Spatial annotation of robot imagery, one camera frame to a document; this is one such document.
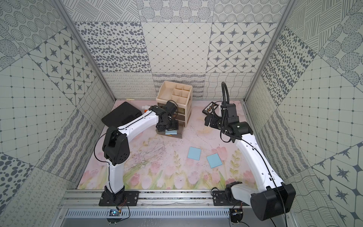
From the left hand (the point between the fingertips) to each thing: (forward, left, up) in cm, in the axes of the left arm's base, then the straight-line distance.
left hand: (178, 130), depth 88 cm
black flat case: (+15, +44, -5) cm, 46 cm away
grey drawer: (0, 0, -6) cm, 6 cm away
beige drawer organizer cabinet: (+18, -3, +14) cm, 23 cm away
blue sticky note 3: (-14, -24, -13) cm, 30 cm away
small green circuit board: (-42, +31, -13) cm, 54 cm away
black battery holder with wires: (+29, -25, -9) cm, 39 cm away
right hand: (-2, -21, +12) cm, 24 cm away
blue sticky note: (+1, +5, -4) cm, 7 cm away
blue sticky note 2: (-10, -11, -12) cm, 19 cm away
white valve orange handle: (+25, +28, -7) cm, 38 cm away
